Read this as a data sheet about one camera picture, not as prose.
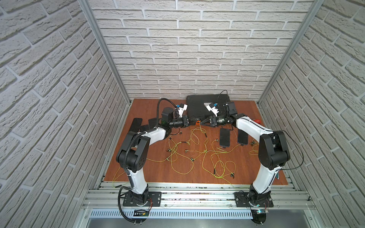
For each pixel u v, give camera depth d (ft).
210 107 2.70
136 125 3.52
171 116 2.44
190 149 3.03
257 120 3.50
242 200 2.42
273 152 1.62
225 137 3.22
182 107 2.67
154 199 2.46
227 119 2.38
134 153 1.61
